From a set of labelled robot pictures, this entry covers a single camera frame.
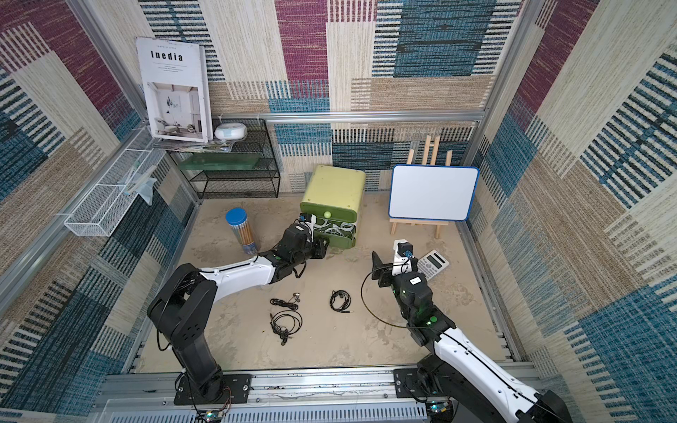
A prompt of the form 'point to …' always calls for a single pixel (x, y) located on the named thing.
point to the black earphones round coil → (342, 293)
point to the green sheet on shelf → (219, 161)
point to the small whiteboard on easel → (429, 193)
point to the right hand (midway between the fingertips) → (388, 249)
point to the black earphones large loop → (285, 323)
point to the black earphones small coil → (291, 303)
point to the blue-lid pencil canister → (237, 218)
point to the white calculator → (431, 263)
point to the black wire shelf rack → (264, 181)
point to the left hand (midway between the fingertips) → (326, 238)
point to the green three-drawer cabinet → (334, 200)
